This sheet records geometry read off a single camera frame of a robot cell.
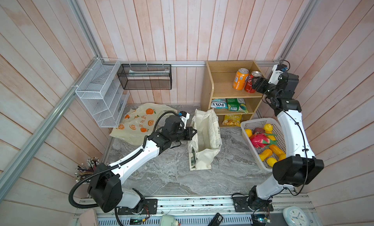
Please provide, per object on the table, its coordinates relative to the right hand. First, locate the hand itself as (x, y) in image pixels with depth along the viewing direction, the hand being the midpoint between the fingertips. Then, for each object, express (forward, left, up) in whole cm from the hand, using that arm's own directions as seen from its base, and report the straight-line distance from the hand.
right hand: (257, 78), depth 74 cm
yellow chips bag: (+2, +3, -37) cm, 38 cm away
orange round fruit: (-10, -5, -36) cm, 38 cm away
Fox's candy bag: (+3, +16, -21) cm, 27 cm away
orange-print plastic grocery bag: (-5, +69, -33) cm, 77 cm away
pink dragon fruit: (-18, -9, -32) cm, 38 cm away
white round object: (-60, +45, -36) cm, 83 cm away
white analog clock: (-56, -16, -39) cm, 70 cm away
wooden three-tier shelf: (0, +19, -10) cm, 22 cm away
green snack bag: (+3, +4, -22) cm, 23 cm away
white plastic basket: (-3, -13, -34) cm, 36 cm away
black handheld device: (-59, +22, -38) cm, 73 cm away
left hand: (-23, +31, -19) cm, 43 cm away
